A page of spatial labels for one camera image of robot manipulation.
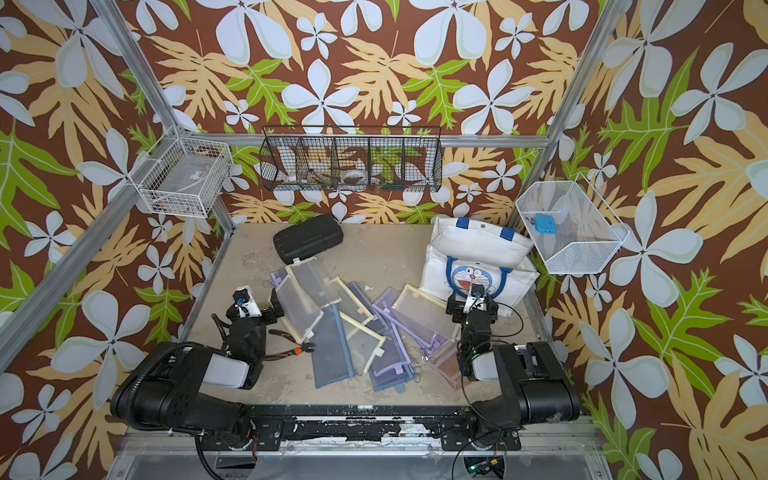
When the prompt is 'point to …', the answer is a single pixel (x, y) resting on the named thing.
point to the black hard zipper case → (307, 237)
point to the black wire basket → (353, 158)
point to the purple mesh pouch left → (277, 277)
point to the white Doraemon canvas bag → (463, 253)
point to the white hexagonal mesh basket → (570, 225)
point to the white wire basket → (184, 176)
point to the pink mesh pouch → (449, 365)
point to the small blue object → (545, 224)
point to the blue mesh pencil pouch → (331, 358)
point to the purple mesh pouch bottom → (392, 366)
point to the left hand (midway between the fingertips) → (258, 291)
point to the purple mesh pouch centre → (427, 342)
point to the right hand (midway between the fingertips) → (470, 292)
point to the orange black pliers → (305, 347)
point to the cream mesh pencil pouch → (297, 312)
